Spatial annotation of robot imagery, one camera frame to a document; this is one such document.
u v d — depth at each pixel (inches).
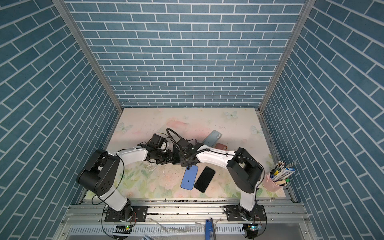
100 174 18.3
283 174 28.2
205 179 33.9
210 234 26.7
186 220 29.0
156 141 30.2
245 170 18.7
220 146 39.0
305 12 28.5
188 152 26.9
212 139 41.0
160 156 31.4
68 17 28.8
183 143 27.8
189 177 34.3
